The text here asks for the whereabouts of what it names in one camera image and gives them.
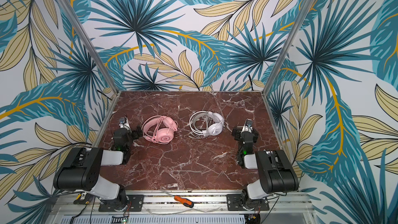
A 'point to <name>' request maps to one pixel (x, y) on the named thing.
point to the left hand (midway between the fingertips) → (131, 124)
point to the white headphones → (205, 123)
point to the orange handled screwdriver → (186, 201)
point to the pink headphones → (159, 129)
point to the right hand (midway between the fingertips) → (244, 126)
